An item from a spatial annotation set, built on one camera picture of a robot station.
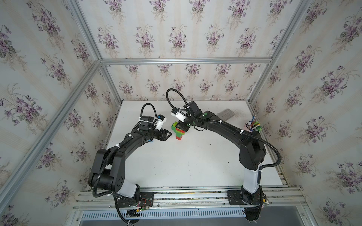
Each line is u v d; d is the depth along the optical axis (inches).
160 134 30.8
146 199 28.4
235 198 28.7
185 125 29.7
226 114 42.4
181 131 34.5
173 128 35.0
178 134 36.9
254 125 36.5
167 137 32.4
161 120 31.5
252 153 19.0
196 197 29.4
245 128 35.7
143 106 28.7
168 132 32.1
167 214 30.1
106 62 36.6
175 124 33.5
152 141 30.8
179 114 29.6
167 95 27.1
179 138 37.8
